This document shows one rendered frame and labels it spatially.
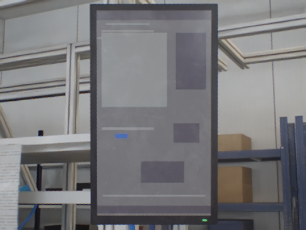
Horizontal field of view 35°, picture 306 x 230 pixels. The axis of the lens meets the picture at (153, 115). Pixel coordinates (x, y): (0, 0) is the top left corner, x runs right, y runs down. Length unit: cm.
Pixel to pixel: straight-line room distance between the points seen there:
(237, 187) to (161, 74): 323
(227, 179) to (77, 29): 272
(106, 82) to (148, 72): 10
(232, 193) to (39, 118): 271
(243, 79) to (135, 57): 381
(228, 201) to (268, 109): 103
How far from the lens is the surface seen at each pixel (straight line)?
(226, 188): 431
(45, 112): 593
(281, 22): 200
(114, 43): 112
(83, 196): 155
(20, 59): 243
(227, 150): 434
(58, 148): 161
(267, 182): 470
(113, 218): 114
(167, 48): 111
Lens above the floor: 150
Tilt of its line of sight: 10 degrees up
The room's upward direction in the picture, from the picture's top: straight up
